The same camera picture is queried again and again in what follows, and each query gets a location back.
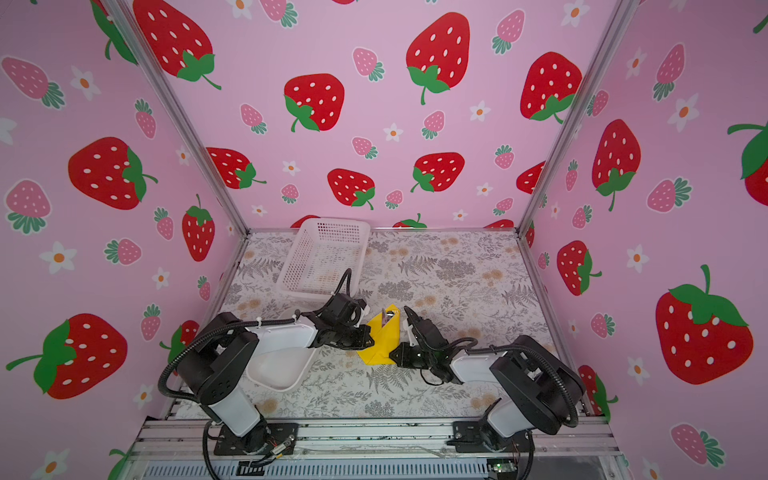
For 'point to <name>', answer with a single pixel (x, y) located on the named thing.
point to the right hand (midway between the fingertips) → (388, 355)
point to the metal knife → (384, 319)
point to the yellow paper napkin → (384, 338)
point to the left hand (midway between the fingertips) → (377, 342)
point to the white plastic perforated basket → (320, 254)
